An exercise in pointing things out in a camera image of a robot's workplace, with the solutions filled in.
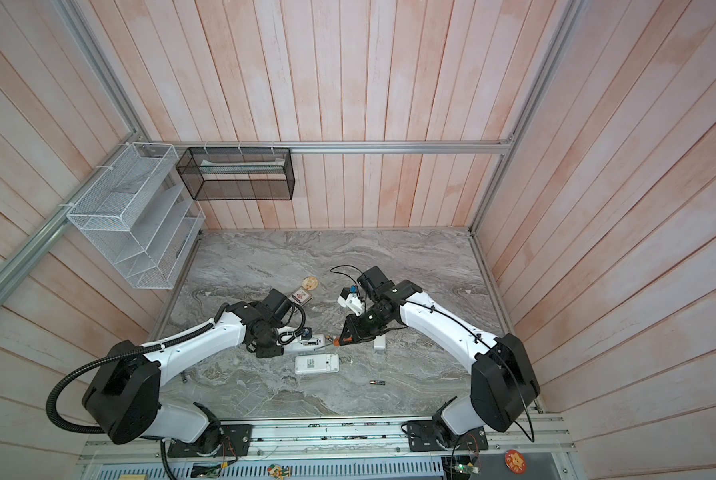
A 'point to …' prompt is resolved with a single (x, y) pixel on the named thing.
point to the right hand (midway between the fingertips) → (344, 340)
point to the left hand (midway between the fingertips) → (272, 343)
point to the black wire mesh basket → (238, 173)
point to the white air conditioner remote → (317, 364)
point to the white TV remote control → (302, 345)
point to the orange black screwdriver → (336, 342)
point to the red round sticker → (515, 461)
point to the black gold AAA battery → (377, 382)
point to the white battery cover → (380, 342)
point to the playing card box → (301, 296)
